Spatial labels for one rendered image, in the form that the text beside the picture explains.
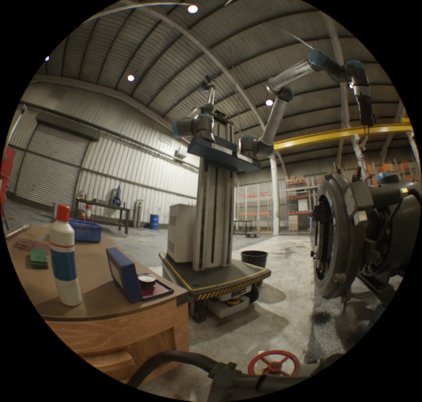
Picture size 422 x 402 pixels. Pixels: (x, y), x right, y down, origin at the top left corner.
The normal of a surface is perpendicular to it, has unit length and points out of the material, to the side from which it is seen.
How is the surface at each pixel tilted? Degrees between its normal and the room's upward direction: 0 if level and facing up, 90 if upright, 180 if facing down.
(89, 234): 90
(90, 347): 90
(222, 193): 90
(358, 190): 68
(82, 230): 90
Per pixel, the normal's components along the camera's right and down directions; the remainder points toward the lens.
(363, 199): -0.50, -0.57
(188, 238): 0.52, -0.17
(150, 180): 0.76, -0.11
